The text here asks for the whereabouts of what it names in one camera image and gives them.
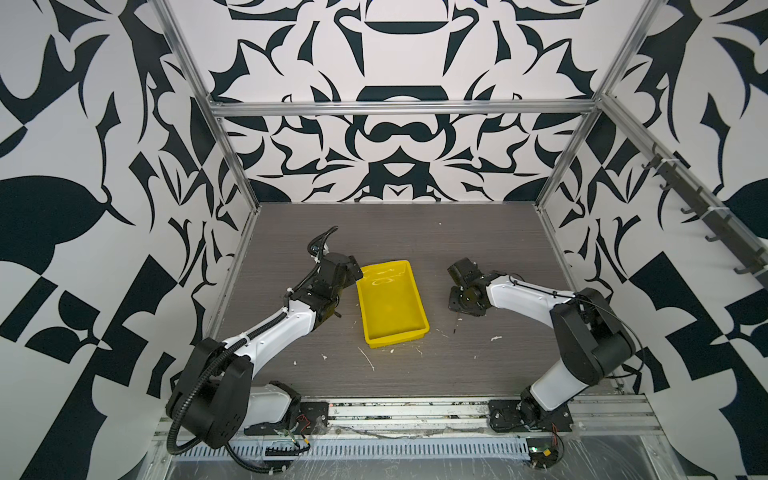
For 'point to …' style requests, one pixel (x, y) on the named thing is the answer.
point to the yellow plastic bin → (392, 305)
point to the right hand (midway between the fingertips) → (458, 302)
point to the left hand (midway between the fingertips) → (344, 259)
